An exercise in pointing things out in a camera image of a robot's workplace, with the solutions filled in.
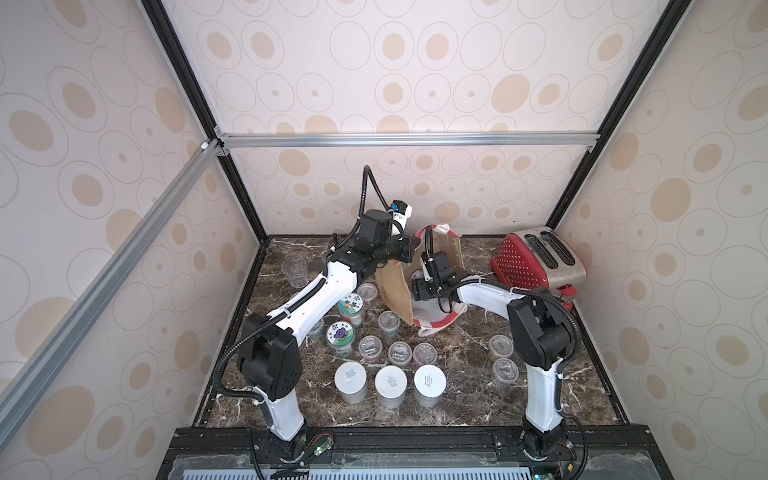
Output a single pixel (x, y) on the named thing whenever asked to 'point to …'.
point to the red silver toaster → (540, 258)
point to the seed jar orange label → (400, 354)
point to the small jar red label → (370, 349)
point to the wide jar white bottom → (391, 384)
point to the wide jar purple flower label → (340, 335)
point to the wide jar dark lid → (429, 384)
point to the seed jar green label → (389, 322)
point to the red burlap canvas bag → (396, 281)
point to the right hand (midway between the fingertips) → (434, 283)
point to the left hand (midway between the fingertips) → (430, 239)
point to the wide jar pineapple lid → (351, 306)
